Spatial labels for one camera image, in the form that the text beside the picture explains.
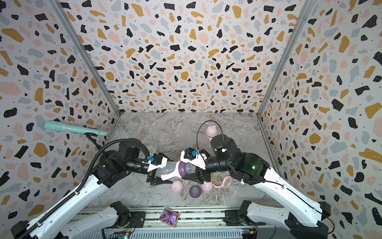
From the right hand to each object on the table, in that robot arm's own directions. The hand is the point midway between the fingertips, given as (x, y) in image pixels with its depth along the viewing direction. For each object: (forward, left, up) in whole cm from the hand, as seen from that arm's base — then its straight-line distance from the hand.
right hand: (187, 166), depth 56 cm
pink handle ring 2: (+4, -17, -31) cm, 35 cm away
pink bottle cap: (+2, +8, -29) cm, 30 cm away
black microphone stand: (+23, +57, -31) cm, 69 cm away
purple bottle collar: (+1, -1, -32) cm, 32 cm away
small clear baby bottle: (-1, +6, +2) cm, 7 cm away
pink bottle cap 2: (+3, -8, -31) cm, 32 cm away
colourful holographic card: (-12, +11, -32) cm, 35 cm away
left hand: (+1, +5, -6) cm, 8 cm away
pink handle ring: (-4, +4, +1) cm, 6 cm away
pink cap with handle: (+31, -10, -18) cm, 38 cm away
